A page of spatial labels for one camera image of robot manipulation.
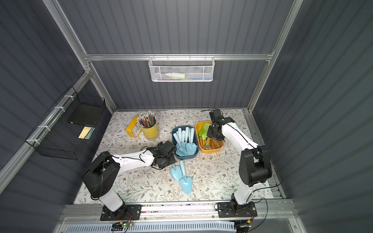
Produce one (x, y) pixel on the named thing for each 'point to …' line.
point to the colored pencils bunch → (146, 120)
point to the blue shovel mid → (187, 131)
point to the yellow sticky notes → (84, 132)
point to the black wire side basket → (64, 131)
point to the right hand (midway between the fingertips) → (212, 135)
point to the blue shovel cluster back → (191, 148)
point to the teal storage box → (186, 156)
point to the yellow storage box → (206, 144)
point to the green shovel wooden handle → (202, 135)
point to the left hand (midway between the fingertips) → (174, 161)
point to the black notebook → (85, 114)
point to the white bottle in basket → (176, 74)
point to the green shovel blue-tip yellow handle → (206, 126)
